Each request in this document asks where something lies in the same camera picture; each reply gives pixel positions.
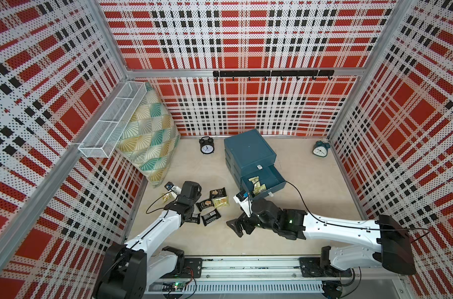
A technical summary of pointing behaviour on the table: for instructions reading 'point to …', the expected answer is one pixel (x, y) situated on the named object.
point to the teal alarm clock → (321, 148)
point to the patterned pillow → (150, 139)
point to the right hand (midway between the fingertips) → (238, 216)
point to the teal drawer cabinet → (249, 159)
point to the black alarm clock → (206, 145)
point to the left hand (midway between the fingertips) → (193, 193)
